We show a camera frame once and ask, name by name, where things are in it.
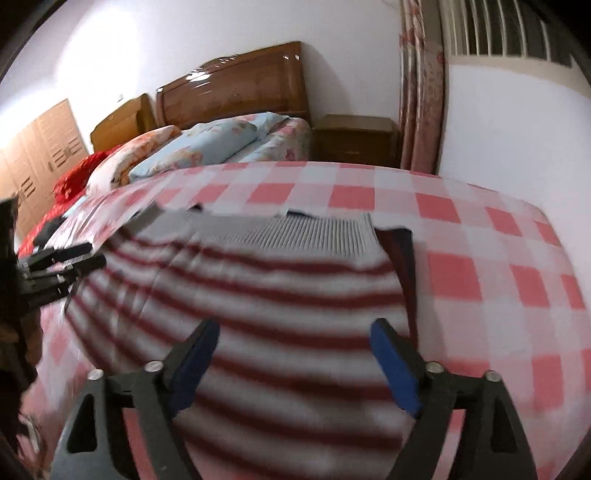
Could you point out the dark cloth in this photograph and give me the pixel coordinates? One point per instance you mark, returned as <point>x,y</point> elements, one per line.
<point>48,233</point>

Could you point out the small wooden headboard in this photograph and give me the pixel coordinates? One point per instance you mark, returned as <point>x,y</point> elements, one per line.
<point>124,122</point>

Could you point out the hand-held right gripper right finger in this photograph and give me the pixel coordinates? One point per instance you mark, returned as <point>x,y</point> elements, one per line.
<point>397,369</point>

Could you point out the pink checked bed sheet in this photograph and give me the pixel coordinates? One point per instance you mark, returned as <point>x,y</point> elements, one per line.
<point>485,277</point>

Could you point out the red folded quilt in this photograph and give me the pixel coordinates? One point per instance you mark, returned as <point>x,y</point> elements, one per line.
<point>81,177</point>

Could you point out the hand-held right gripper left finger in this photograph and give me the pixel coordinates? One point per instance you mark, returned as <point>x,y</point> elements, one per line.
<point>191,364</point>

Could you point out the striped knit sweater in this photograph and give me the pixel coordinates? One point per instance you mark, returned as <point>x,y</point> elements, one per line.
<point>277,332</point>

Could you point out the orange floral pillow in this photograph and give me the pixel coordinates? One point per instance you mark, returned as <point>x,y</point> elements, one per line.
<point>134,154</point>

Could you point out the large wooden headboard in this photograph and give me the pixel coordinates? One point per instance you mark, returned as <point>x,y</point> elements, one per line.
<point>235,87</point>

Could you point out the red bed sheet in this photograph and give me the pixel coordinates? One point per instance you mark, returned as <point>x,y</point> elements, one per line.
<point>34,228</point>

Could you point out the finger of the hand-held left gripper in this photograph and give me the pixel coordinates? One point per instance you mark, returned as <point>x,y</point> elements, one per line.
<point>69,251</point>
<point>78,268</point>

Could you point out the wooden nightstand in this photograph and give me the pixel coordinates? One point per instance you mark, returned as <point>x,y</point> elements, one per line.
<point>355,138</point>

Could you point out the light blue floral pillow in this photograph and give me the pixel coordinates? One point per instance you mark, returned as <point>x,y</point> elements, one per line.
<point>198,143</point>

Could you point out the cream window grille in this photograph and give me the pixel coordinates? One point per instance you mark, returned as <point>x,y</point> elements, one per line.
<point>503,30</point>

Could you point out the wooden wardrobe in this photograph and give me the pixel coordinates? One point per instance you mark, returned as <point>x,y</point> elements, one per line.
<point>39,154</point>

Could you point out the pink floral curtain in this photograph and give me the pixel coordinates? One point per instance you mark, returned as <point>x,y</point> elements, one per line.
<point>420,87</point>

